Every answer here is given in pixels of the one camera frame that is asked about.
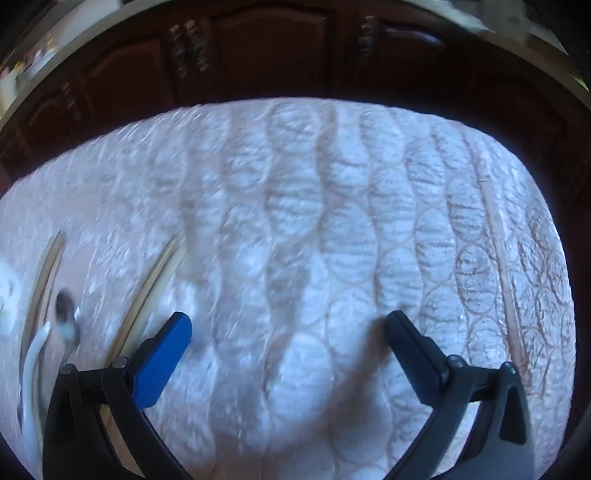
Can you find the dark wooden lower kitchen cabinets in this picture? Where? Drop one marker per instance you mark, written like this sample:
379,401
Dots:
277,46

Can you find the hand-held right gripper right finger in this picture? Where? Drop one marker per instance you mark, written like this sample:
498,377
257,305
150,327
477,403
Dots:
414,357

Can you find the wooden chopstick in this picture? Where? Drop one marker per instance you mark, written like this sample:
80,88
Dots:
148,290

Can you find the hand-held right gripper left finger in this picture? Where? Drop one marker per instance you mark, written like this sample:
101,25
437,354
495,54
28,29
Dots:
165,353

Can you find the metal spoon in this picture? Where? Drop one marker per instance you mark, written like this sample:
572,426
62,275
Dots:
62,307

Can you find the white quilted blanket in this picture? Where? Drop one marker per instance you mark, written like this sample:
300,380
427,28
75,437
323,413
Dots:
295,230

